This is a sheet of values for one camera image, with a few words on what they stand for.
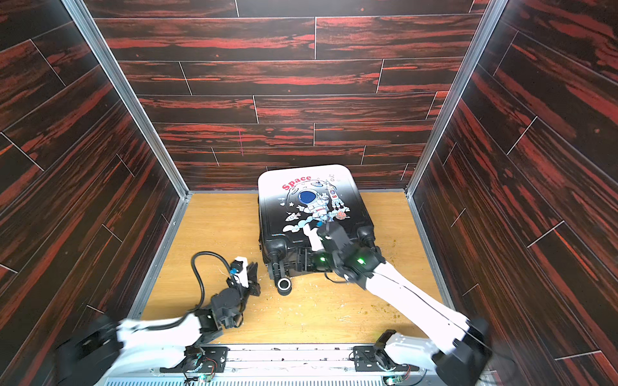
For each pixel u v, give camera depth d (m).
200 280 0.70
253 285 0.71
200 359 0.66
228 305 0.59
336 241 0.53
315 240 0.65
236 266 0.66
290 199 0.86
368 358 0.75
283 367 0.72
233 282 0.67
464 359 0.37
